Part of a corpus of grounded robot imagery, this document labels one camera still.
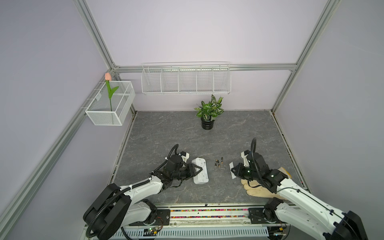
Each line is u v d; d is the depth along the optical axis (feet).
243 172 2.33
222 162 3.01
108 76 2.71
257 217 2.29
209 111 2.90
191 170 2.46
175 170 2.25
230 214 2.48
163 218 2.39
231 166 2.73
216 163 3.00
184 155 2.63
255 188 2.24
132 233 2.32
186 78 3.23
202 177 2.61
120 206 1.37
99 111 2.28
